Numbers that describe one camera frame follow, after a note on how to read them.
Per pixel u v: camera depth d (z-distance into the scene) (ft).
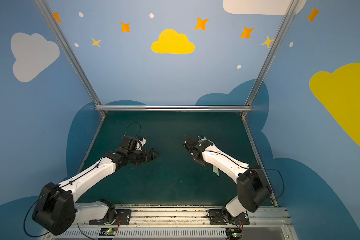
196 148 1.98
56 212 1.33
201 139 2.56
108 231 2.35
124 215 2.49
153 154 2.49
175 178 2.90
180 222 2.42
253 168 1.50
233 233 2.35
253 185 1.42
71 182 1.48
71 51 2.77
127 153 2.14
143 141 2.64
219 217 2.45
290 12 2.32
